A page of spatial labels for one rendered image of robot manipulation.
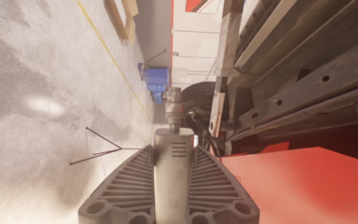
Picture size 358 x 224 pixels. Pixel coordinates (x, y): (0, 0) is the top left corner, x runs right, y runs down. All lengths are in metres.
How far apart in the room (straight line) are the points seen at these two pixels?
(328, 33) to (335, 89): 0.36
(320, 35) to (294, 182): 0.58
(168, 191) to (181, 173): 0.03
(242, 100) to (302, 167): 0.71
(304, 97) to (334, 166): 0.19
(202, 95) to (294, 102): 0.90
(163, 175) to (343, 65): 0.47
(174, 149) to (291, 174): 0.46
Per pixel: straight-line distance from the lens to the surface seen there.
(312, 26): 0.82
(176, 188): 0.18
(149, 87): 6.71
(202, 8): 4.50
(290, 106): 0.58
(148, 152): 0.17
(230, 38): 0.73
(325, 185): 0.50
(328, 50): 0.79
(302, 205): 0.57
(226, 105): 1.19
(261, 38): 0.81
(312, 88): 0.53
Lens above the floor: 1.23
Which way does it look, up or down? 3 degrees up
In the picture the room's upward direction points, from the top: 92 degrees clockwise
